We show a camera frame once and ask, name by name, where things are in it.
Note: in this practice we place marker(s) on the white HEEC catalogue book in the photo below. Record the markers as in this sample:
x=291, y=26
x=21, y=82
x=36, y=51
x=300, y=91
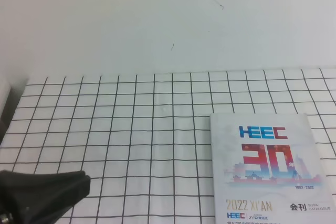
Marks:
x=267, y=169

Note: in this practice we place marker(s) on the white black-grid tablecloth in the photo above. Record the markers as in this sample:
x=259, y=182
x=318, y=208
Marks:
x=144, y=139

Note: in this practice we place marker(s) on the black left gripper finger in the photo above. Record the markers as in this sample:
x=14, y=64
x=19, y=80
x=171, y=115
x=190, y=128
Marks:
x=40, y=198

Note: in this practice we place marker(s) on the white box at table edge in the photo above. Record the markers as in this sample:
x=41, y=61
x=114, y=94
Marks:
x=11, y=92

